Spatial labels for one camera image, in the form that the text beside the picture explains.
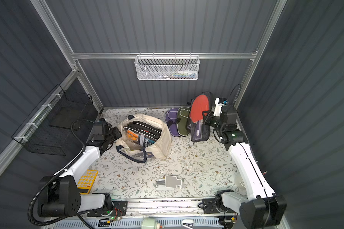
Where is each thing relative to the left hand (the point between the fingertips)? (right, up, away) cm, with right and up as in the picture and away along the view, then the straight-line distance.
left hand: (120, 130), depth 87 cm
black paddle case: (+49, +3, -18) cm, 53 cm away
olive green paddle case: (+40, +6, +21) cm, 46 cm away
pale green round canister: (+22, -40, -24) cm, 52 cm away
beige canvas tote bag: (+12, -3, 0) cm, 13 cm away
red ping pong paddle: (+49, +16, -4) cm, 52 cm away
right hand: (+51, +11, -14) cm, 54 cm away
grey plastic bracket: (+32, -28, -8) cm, 43 cm away
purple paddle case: (+31, +7, +25) cm, 40 cm away
